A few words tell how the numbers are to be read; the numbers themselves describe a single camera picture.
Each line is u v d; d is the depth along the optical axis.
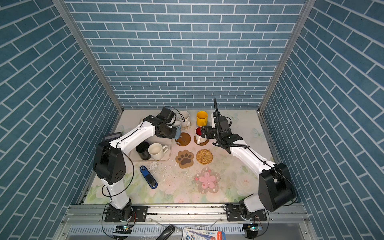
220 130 0.64
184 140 1.02
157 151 0.91
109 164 0.48
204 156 0.94
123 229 0.72
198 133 0.96
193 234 0.68
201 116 1.06
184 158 0.94
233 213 0.73
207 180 0.85
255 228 0.71
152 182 0.81
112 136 1.01
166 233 0.65
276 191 0.43
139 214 0.73
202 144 0.98
